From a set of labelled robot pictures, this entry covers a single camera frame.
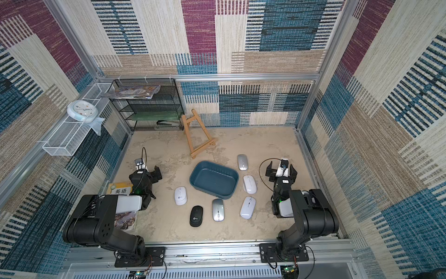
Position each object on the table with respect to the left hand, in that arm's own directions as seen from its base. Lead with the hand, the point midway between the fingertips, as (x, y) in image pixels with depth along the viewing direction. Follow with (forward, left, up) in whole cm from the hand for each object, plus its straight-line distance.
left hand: (146, 168), depth 93 cm
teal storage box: (-4, -36, -6) cm, 36 cm away
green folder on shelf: (+35, +1, +6) cm, 36 cm away
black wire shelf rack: (+40, -7, +15) cm, 44 cm away
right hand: (-1, -71, +5) cm, 71 cm away
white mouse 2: (-8, -54, -5) cm, 55 cm away
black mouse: (-23, -28, -7) cm, 37 cm away
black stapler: (+30, -5, +5) cm, 31 cm away
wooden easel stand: (+20, -34, -2) cm, 39 cm away
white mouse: (-13, -19, -5) cm, 24 cm away
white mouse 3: (-20, -52, -6) cm, 56 cm away
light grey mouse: (+7, -52, -6) cm, 53 cm away
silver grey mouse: (-20, -38, -6) cm, 44 cm away
